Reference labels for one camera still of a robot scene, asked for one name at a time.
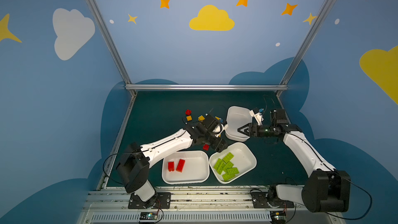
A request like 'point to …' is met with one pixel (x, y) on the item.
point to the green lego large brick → (228, 157)
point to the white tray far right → (237, 117)
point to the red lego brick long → (180, 165)
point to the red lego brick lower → (206, 147)
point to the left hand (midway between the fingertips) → (221, 141)
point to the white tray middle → (232, 162)
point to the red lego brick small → (171, 166)
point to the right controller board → (278, 216)
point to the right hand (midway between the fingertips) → (243, 129)
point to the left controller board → (148, 215)
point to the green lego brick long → (217, 164)
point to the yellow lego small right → (217, 118)
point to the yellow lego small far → (189, 118)
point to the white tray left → (186, 167)
